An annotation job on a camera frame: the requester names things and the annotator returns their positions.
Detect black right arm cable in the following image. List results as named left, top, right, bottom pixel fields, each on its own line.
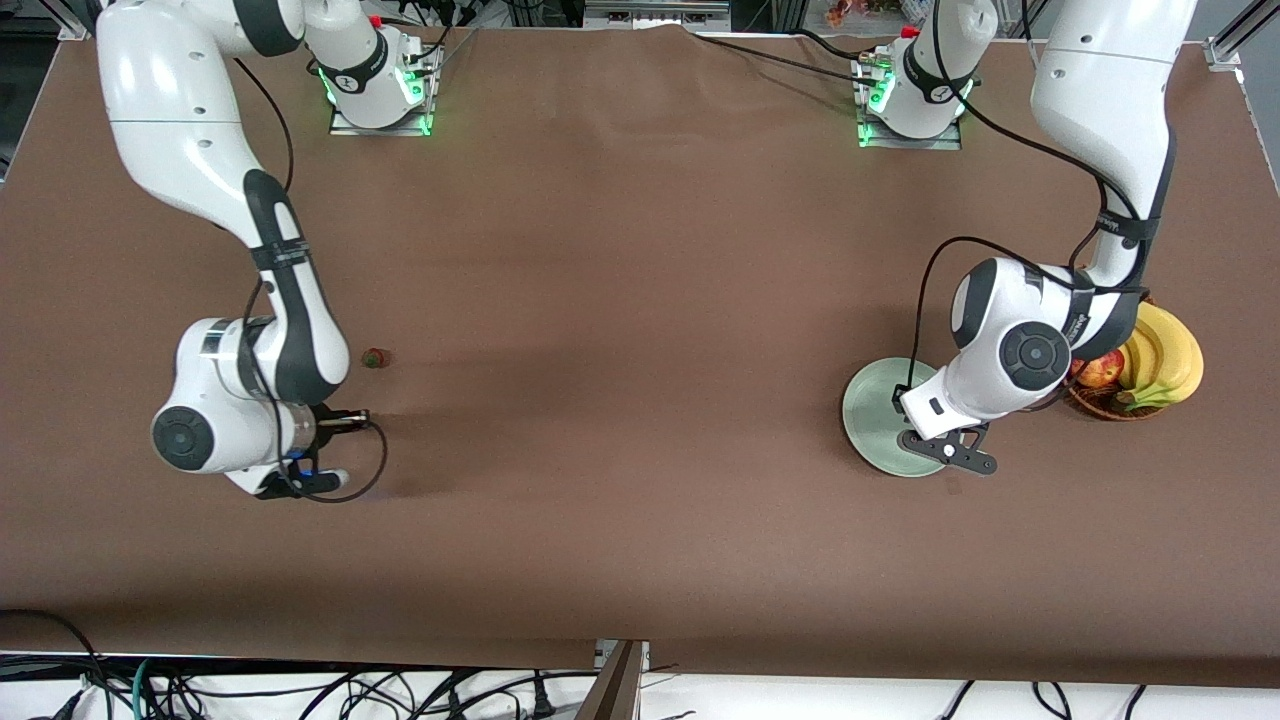
left=232, top=58, right=389, bottom=504

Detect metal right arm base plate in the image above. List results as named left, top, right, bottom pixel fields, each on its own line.
left=328, top=95, right=438, bottom=138

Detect brown camera mount beam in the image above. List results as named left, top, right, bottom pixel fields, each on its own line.
left=575, top=640, right=651, bottom=720

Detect brown table cover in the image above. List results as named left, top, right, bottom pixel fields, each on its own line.
left=0, top=18, right=1280, bottom=689

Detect black cable with plug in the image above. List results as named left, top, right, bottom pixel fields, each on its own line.
left=430, top=670, right=601, bottom=720

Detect black arched cable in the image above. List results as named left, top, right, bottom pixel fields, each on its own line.
left=0, top=608, right=106, bottom=720

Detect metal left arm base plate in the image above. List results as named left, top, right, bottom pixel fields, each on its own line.
left=857, top=115, right=963, bottom=151

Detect orange red background objects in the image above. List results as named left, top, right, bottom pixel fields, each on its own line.
left=825, top=0, right=906, bottom=26

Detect yellow banana bunch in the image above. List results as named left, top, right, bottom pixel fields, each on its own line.
left=1118, top=300, right=1205, bottom=412

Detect brown wicker basket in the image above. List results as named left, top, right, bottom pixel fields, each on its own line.
left=1060, top=290, right=1166, bottom=422

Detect aluminium frame rail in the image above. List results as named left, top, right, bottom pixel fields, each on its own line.
left=583, top=0, right=733, bottom=31

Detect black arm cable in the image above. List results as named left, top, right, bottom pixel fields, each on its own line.
left=893, top=0, right=1166, bottom=401
left=232, top=58, right=389, bottom=504

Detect pale green round plate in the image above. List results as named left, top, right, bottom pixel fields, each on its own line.
left=841, top=357, right=951, bottom=479

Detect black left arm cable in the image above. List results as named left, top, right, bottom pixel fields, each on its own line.
left=893, top=0, right=1166, bottom=401

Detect red yellow apple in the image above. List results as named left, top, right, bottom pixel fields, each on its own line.
left=1070, top=348, right=1126, bottom=389

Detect long black table cable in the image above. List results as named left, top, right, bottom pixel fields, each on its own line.
left=690, top=33, right=881, bottom=89

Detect short black table cable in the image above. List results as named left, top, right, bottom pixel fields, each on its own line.
left=795, top=28, right=879, bottom=63

